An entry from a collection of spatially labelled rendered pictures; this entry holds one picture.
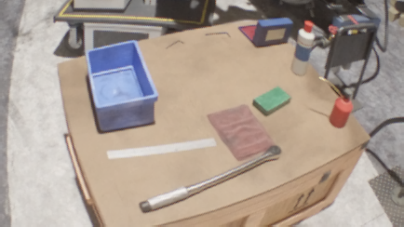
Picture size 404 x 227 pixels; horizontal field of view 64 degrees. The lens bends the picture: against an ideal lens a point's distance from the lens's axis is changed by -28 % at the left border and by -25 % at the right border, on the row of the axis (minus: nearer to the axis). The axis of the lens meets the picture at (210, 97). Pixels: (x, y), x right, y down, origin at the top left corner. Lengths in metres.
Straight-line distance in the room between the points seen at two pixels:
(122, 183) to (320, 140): 0.66
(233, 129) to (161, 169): 0.27
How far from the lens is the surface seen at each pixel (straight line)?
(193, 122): 1.31
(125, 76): 1.46
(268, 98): 1.40
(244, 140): 1.26
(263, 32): 1.62
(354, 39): 2.03
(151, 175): 1.16
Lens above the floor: 1.39
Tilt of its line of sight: 41 degrees down
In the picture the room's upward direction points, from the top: 8 degrees clockwise
